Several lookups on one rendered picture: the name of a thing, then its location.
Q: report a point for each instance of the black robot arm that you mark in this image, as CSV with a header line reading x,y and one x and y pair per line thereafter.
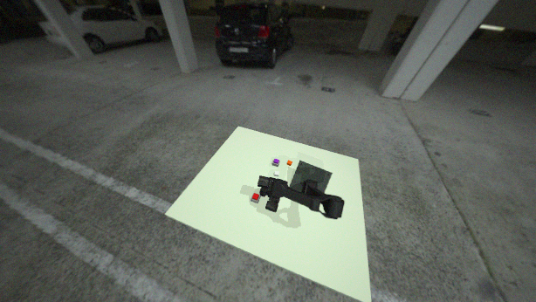
x,y
310,196

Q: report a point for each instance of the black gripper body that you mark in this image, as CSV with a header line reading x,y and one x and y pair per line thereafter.
x,y
272,205

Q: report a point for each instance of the red button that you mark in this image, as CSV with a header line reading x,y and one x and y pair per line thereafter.
x,y
255,198

